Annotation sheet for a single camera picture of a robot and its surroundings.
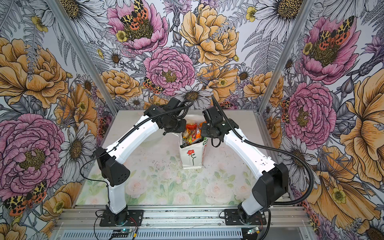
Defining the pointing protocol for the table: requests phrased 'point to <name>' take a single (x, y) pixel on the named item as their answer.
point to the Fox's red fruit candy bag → (193, 137)
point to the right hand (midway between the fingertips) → (206, 135)
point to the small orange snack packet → (198, 131)
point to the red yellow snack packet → (189, 134)
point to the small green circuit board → (255, 229)
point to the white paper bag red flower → (193, 156)
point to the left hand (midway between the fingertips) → (180, 132)
